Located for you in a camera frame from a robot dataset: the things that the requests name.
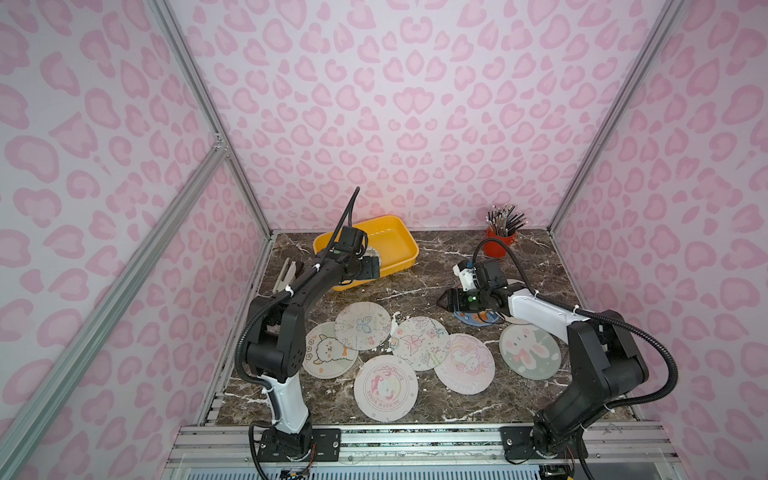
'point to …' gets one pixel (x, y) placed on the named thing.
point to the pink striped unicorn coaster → (385, 388)
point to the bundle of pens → (503, 221)
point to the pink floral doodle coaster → (420, 343)
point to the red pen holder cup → (494, 248)
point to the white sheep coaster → (325, 356)
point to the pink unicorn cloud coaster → (468, 366)
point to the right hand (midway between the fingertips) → (447, 301)
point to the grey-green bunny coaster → (530, 351)
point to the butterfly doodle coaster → (362, 325)
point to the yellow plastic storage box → (389, 236)
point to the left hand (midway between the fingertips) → (368, 267)
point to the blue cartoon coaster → (476, 319)
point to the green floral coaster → (371, 252)
